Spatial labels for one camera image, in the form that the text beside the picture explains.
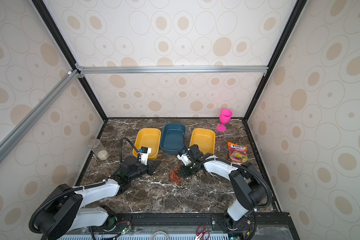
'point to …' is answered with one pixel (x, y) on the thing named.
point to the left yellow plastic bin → (150, 138)
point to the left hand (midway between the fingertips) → (165, 161)
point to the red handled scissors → (200, 235)
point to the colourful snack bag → (237, 153)
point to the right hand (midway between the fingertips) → (181, 173)
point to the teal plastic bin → (172, 139)
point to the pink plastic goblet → (225, 117)
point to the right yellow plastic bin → (205, 138)
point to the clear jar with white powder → (100, 151)
